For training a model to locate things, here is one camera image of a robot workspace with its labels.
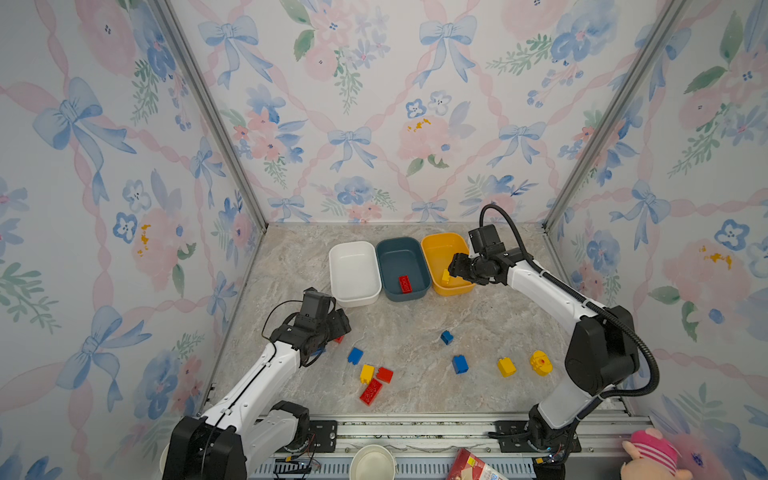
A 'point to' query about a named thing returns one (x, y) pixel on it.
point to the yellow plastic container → (438, 250)
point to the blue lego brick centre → (459, 364)
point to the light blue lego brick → (355, 356)
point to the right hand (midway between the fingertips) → (455, 267)
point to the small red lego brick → (384, 375)
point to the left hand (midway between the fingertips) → (339, 320)
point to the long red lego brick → (370, 393)
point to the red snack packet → (467, 466)
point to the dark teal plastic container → (403, 268)
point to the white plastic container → (355, 277)
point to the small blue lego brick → (446, 337)
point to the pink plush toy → (654, 457)
